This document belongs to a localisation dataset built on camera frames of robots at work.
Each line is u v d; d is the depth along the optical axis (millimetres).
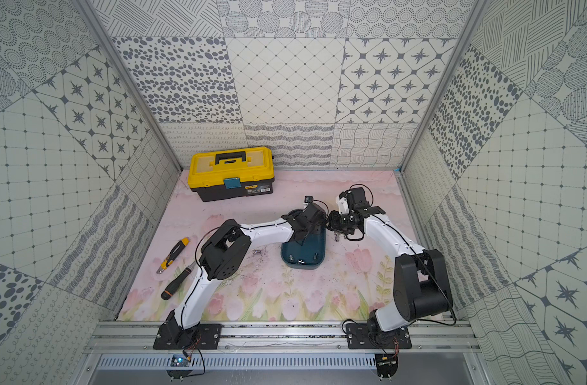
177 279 844
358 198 716
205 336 733
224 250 582
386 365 726
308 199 898
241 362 701
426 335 761
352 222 658
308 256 898
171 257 904
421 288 439
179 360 716
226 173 982
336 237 954
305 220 791
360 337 734
